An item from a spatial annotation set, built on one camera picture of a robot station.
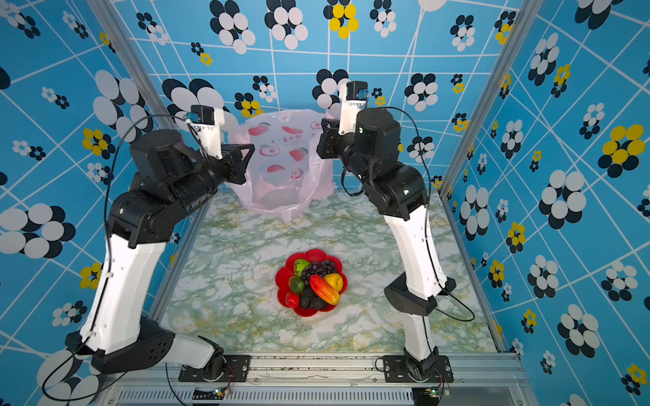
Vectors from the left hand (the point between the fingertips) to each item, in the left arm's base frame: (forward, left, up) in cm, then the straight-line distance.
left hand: (254, 140), depth 51 cm
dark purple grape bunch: (-3, -12, -49) cm, 51 cm away
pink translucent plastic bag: (+22, +1, -28) cm, 36 cm away
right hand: (+4, -16, +3) cm, 17 cm away
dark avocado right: (-15, -11, -51) cm, 54 cm away
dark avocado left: (-13, -8, -52) cm, 54 cm away
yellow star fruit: (-7, -17, -50) cm, 53 cm away
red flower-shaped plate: (-2, +1, -54) cm, 54 cm away
